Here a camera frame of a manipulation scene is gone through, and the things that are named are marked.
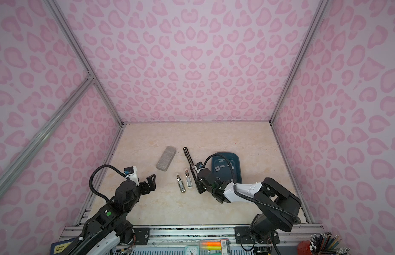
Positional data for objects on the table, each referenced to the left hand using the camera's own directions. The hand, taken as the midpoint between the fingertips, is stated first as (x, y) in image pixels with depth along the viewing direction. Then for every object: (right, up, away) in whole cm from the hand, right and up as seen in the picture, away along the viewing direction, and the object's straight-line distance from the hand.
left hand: (148, 174), depth 79 cm
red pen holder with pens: (+74, -22, -18) cm, 79 cm away
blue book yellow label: (-36, -29, -10) cm, 47 cm away
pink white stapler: (+19, -5, +11) cm, 23 cm away
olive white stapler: (+15, -7, +9) cm, 19 cm away
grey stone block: (+5, +6, +19) cm, 20 cm away
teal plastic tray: (+38, 0, +16) cm, 42 cm away
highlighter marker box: (+32, -30, -9) cm, 45 cm away
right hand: (+25, -4, +8) cm, 26 cm away
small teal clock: (+23, -30, -11) cm, 39 cm away
